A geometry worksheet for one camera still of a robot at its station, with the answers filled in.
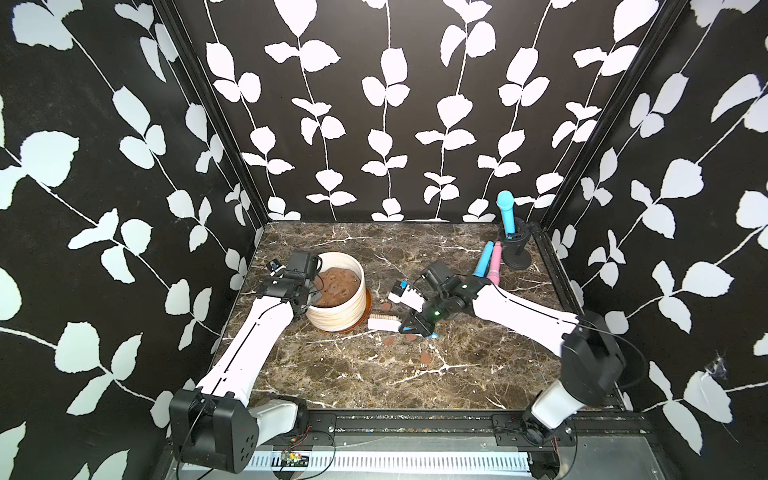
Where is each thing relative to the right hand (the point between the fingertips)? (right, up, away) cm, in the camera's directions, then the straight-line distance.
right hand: (401, 323), depth 79 cm
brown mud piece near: (+7, -12, +8) cm, 16 cm away
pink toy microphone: (+34, +12, +25) cm, 43 cm away
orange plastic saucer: (-12, -3, +11) cm, 16 cm away
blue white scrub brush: (-3, 0, 0) cm, 3 cm away
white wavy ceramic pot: (-15, +1, +3) cm, 16 cm away
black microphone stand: (+43, +18, +31) cm, 56 cm away
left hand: (-27, +8, +3) cm, 28 cm away
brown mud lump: (-20, +9, +10) cm, 24 cm away
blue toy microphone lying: (+31, +16, +29) cm, 46 cm away
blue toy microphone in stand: (+31, +34, +7) cm, 46 cm away
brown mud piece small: (-3, -8, +11) cm, 14 cm away
